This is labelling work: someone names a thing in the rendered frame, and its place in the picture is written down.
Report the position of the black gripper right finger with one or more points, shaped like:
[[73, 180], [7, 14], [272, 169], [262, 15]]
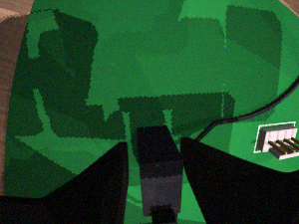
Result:
[[230, 190]]

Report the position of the green circuit board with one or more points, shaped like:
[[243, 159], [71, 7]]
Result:
[[90, 72]]

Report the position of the black cable with plug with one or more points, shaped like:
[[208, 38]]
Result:
[[160, 166]]

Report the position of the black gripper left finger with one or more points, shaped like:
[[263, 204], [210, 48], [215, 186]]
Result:
[[95, 196]]

